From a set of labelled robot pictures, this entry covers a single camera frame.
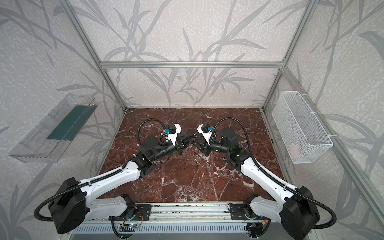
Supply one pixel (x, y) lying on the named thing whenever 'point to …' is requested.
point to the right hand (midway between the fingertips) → (194, 135)
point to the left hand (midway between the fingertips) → (195, 133)
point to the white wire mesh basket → (303, 137)
